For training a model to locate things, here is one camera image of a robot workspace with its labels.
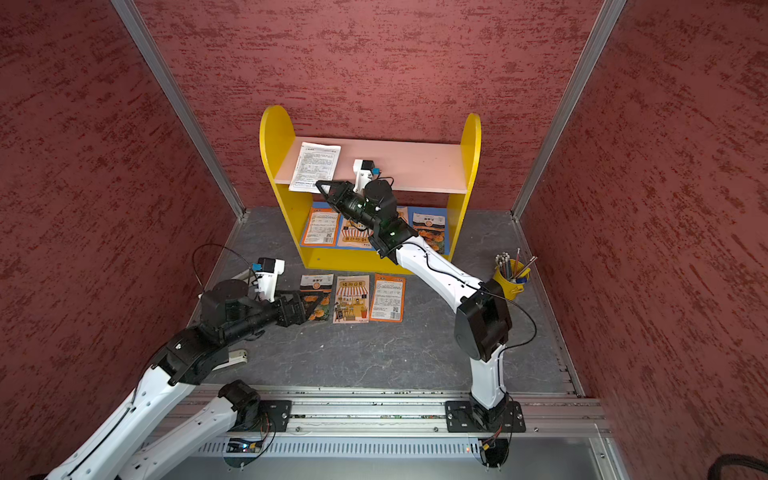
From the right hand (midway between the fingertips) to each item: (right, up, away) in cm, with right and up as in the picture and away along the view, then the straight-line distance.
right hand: (315, 189), depth 71 cm
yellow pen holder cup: (+57, -24, +21) cm, 65 cm away
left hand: (0, -27, -2) cm, 27 cm away
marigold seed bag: (+32, -7, +27) cm, 42 cm away
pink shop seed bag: (+6, -11, +24) cm, 27 cm away
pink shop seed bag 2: (+5, -33, +24) cm, 41 cm away
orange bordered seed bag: (-5, -9, +27) cm, 28 cm away
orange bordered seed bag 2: (+17, -32, +25) cm, 44 cm away
